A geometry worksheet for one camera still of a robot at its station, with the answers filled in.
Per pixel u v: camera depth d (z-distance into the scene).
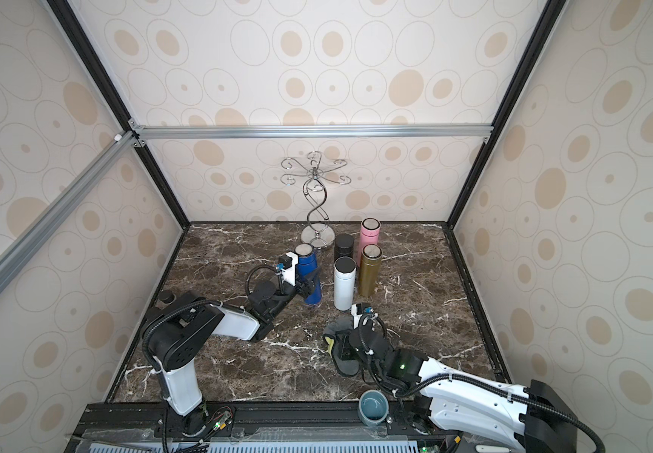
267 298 0.69
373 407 0.76
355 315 0.71
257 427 0.73
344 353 0.69
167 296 0.86
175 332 0.50
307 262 0.79
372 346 0.56
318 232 1.13
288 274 0.75
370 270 0.86
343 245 0.85
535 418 0.42
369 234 0.90
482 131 0.90
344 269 0.80
